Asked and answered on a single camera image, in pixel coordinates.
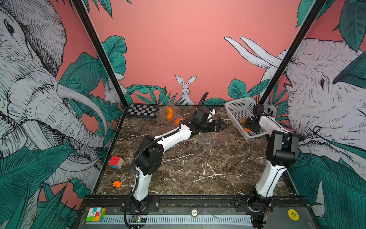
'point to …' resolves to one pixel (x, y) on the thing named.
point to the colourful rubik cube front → (97, 214)
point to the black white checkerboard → (148, 111)
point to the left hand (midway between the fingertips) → (223, 125)
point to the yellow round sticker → (293, 214)
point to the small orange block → (117, 183)
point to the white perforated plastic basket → (238, 109)
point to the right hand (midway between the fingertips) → (247, 123)
